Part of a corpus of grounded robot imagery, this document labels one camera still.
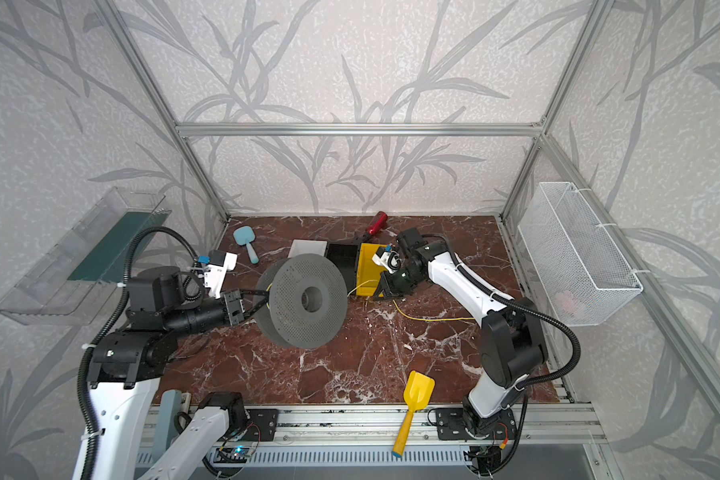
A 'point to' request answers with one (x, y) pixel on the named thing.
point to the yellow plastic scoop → (418, 392)
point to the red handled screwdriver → (376, 225)
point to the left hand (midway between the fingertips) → (272, 288)
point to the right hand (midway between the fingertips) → (377, 289)
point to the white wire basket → (577, 267)
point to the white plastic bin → (299, 246)
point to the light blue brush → (244, 236)
